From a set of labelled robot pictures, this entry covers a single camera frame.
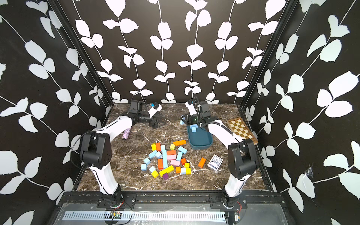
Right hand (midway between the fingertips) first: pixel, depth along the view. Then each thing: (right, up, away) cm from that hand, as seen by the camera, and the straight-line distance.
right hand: (181, 115), depth 87 cm
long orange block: (-1, -19, +11) cm, 22 cm away
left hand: (-11, -1, +2) cm, 11 cm away
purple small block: (-9, -36, -5) cm, 38 cm away
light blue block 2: (-22, -29, -1) cm, 36 cm away
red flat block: (-7, -25, +5) cm, 26 cm away
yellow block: (-19, -21, +6) cm, 29 cm away
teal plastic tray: (+14, -17, +12) cm, 25 cm away
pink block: (-4, -30, 0) cm, 30 cm away
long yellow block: (-9, -34, -3) cm, 35 cm away
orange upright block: (-13, -31, -1) cm, 33 cm away
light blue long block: (-20, -26, +3) cm, 33 cm away
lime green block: (-6, -21, +6) cm, 23 cm away
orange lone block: (+13, -30, +1) cm, 33 cm away
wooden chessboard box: (+44, -9, +17) cm, 48 cm away
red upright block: (-16, -21, +6) cm, 27 cm away
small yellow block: (-16, -35, -5) cm, 39 cm away
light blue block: (+9, -9, +15) cm, 19 cm away
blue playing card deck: (+22, -30, 0) cm, 37 cm away
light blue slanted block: (-2, -27, +3) cm, 27 cm away
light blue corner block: (-23, -32, -3) cm, 39 cm away
